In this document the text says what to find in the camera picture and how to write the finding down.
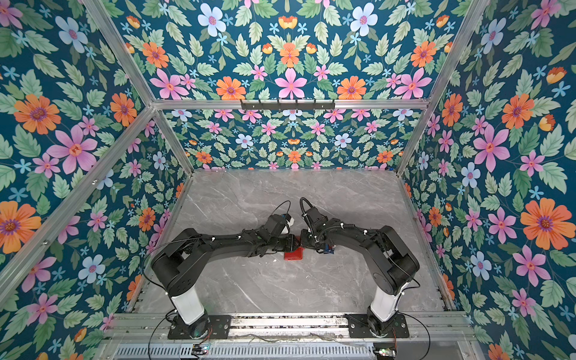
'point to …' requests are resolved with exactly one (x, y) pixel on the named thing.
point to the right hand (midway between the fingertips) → (306, 239)
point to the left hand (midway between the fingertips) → (303, 243)
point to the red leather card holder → (297, 255)
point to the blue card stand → (329, 251)
